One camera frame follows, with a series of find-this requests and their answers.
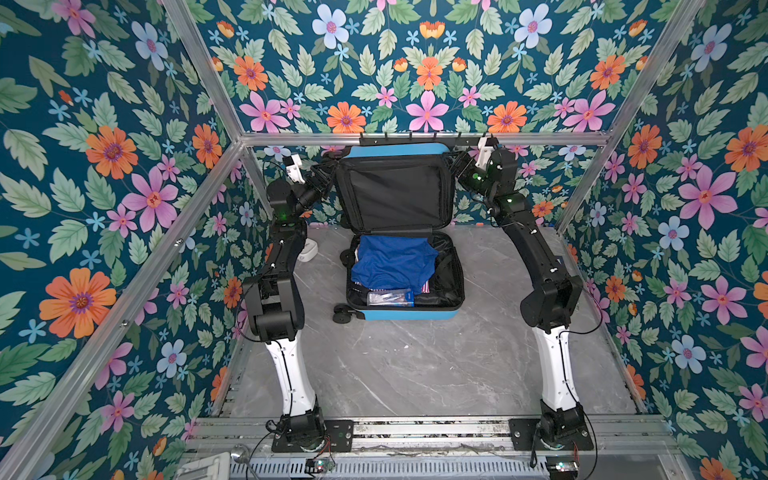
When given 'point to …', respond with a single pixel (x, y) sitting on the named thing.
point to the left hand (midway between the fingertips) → (339, 159)
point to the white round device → (309, 252)
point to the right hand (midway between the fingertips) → (448, 156)
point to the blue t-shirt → (393, 261)
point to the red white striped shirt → (426, 288)
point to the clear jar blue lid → (402, 298)
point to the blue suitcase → (404, 190)
